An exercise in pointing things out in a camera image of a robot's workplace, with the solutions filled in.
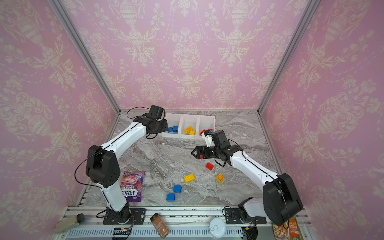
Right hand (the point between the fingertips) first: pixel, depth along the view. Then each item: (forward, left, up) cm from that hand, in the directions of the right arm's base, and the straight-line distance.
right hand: (199, 152), depth 83 cm
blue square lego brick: (+25, +15, -9) cm, 31 cm away
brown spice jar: (-34, +18, -8) cm, 40 cm away
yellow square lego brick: (+20, +3, -9) cm, 22 cm away
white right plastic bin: (+30, -6, -9) cm, 32 cm away
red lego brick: (-2, -6, -14) cm, 15 cm away
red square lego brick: (-7, -1, +8) cm, 11 cm away
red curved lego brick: (+22, -4, -11) cm, 24 cm away
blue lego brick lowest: (-19, +17, -14) cm, 29 cm away
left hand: (+17, +19, +3) cm, 25 cm away
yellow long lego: (-10, +6, -12) cm, 17 cm away
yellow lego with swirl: (-12, -11, -10) cm, 19 cm away
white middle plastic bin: (+33, +7, -10) cm, 35 cm away
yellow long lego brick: (+24, +6, -10) cm, 27 cm away
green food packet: (-37, -41, -13) cm, 56 cm away
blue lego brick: (-15, +13, -13) cm, 24 cm away
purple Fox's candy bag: (-14, +38, -9) cm, 41 cm away
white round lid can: (-35, -7, -8) cm, 36 cm away
